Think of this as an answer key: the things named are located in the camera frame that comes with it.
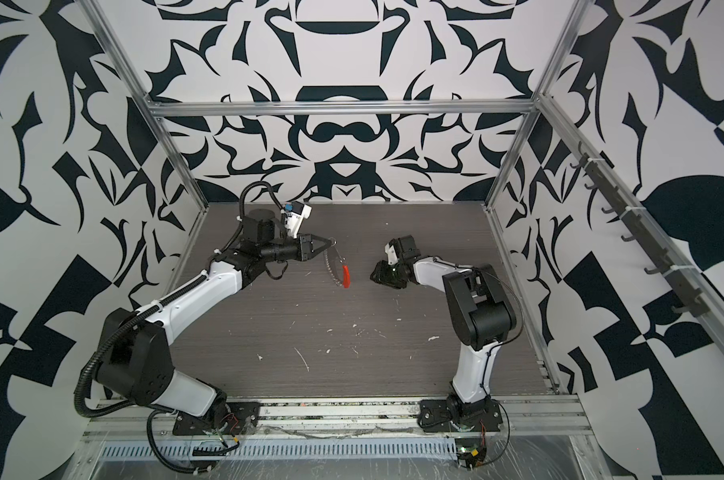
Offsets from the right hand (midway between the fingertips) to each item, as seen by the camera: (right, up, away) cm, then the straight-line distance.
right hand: (378, 274), depth 97 cm
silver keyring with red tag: (-12, +5, -18) cm, 22 cm away
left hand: (-12, +12, -19) cm, 26 cm away
